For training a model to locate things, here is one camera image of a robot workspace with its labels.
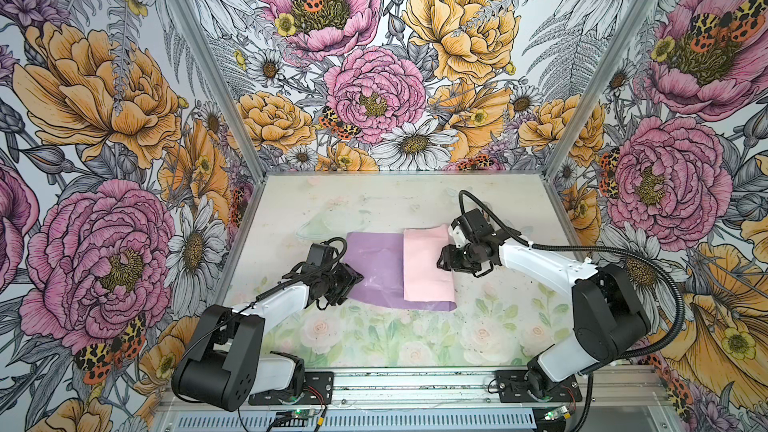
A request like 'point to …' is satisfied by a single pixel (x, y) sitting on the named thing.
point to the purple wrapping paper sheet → (379, 258)
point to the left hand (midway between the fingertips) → (360, 289)
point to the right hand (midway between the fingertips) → (447, 273)
